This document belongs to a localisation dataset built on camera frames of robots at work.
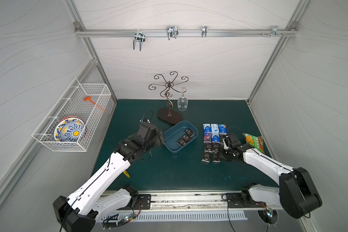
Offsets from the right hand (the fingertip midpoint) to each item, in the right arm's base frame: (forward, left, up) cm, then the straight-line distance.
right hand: (220, 153), depth 89 cm
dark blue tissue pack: (+11, +7, +1) cm, 13 cm away
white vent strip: (-33, +22, -2) cm, 39 cm away
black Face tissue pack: (+5, +7, -1) cm, 9 cm away
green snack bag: (+8, -23, +2) cm, 25 cm away
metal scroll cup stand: (+29, +38, +1) cm, 48 cm away
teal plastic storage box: (+11, +27, 0) cm, 29 cm away
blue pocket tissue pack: (+19, -4, -1) cm, 19 cm away
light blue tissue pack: (+19, +1, 0) cm, 19 cm away
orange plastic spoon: (+15, +76, +31) cm, 84 cm away
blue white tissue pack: (+19, +7, 0) cm, 20 cm away
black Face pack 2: (+8, +24, 0) cm, 25 cm away
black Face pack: (+14, +19, +1) cm, 24 cm away
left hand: (-1, +36, +20) cm, 42 cm away
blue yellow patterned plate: (-7, +73, +33) cm, 80 cm away
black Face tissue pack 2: (+4, +2, 0) cm, 5 cm away
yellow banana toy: (-16, +55, +3) cm, 57 cm away
